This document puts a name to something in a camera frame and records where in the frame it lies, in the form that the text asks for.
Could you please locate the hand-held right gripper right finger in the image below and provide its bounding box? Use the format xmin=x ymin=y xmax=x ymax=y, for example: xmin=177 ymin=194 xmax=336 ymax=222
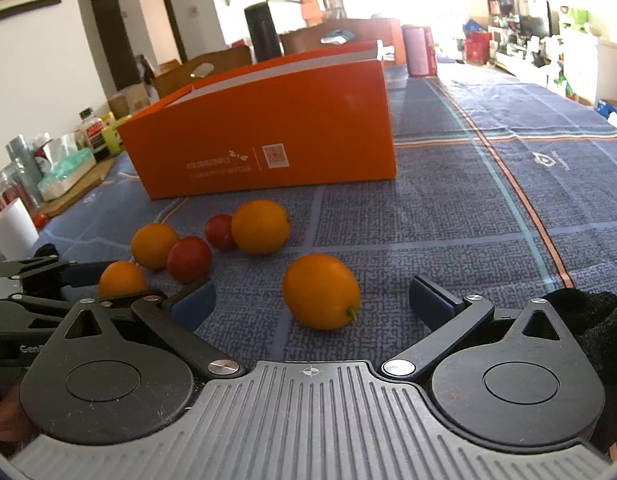
xmin=379 ymin=275 xmax=563 ymax=380

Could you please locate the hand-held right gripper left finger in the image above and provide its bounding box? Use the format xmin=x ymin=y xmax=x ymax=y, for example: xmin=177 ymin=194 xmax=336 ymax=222
xmin=63 ymin=277 xmax=242 ymax=380

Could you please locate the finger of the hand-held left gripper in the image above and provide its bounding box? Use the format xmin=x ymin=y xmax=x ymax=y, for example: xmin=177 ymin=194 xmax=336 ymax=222
xmin=0 ymin=244 xmax=109 ymax=288
xmin=0 ymin=290 xmax=164 ymax=341

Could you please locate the small orange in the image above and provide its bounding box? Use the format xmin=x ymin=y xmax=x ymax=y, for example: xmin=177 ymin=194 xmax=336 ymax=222
xmin=97 ymin=261 xmax=148 ymax=298

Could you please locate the large red tomato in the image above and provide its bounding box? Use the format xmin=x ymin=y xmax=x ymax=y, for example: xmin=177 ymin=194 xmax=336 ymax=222
xmin=167 ymin=236 xmax=212 ymax=283

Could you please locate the medium round orange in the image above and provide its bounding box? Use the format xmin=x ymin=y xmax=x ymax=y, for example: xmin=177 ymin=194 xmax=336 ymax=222
xmin=131 ymin=223 xmax=179 ymax=270

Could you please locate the small red tomato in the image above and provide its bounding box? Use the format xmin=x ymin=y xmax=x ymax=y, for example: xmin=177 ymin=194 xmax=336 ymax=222
xmin=204 ymin=214 xmax=236 ymax=251

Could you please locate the large round orange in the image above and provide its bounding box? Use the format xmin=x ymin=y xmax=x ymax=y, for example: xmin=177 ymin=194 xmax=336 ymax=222
xmin=231 ymin=200 xmax=290 ymax=255

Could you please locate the large oval orange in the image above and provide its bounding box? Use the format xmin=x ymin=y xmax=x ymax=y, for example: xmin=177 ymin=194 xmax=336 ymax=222
xmin=282 ymin=254 xmax=362 ymax=331

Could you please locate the orange cardboard box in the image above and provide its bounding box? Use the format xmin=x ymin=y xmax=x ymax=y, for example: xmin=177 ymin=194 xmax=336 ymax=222
xmin=117 ymin=42 xmax=398 ymax=202

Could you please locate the person's right forearm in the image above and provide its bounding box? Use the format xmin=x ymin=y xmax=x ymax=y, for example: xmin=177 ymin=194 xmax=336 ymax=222
xmin=541 ymin=287 xmax=617 ymax=456

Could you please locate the person's left hand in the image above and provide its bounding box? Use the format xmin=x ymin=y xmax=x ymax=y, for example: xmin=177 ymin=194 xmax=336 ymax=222
xmin=0 ymin=390 xmax=36 ymax=443

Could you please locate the white paper roll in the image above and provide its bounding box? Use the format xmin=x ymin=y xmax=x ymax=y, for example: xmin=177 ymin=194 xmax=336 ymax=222
xmin=0 ymin=197 xmax=40 ymax=261

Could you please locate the wooden tray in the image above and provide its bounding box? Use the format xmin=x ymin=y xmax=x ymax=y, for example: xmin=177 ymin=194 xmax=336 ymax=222
xmin=38 ymin=157 xmax=116 ymax=218

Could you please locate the green tissue pack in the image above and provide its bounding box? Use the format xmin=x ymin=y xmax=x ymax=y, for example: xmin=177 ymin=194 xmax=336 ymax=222
xmin=37 ymin=149 xmax=98 ymax=202

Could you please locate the blue patterned tablecloth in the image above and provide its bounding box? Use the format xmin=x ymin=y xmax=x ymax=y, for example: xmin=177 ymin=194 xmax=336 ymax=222
xmin=18 ymin=62 xmax=617 ymax=363

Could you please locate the silver foil package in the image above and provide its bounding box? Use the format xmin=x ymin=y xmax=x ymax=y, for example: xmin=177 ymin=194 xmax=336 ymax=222
xmin=6 ymin=134 xmax=43 ymax=186

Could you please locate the bottle with red label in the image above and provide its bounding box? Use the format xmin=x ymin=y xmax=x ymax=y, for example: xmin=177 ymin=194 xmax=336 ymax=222
xmin=77 ymin=108 xmax=108 ymax=161

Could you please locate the yellow-green cup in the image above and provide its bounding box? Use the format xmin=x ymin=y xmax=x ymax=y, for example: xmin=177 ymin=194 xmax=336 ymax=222
xmin=101 ymin=116 xmax=132 ymax=156

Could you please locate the small cardboard box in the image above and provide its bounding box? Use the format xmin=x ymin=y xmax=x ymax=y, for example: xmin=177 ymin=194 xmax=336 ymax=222
xmin=108 ymin=82 xmax=152 ymax=121

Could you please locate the wooden chair with oval cutout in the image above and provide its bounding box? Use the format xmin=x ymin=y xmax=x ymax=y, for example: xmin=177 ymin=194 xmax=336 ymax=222
xmin=281 ymin=18 xmax=407 ymax=66
xmin=153 ymin=45 xmax=254 ymax=98

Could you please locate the red cylindrical can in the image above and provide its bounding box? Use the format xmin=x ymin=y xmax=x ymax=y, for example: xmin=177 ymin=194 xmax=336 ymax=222
xmin=401 ymin=25 xmax=438 ymax=77

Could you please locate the red plastic basket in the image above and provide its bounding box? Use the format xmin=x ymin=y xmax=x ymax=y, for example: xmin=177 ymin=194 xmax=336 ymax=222
xmin=463 ymin=31 xmax=492 ymax=65

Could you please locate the black cylindrical speaker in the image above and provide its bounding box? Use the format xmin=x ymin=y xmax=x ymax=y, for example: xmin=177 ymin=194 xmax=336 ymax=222
xmin=244 ymin=4 xmax=282 ymax=63

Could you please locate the black television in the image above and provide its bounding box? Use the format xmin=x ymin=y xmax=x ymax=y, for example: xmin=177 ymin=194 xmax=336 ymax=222
xmin=519 ymin=15 xmax=550 ymax=39

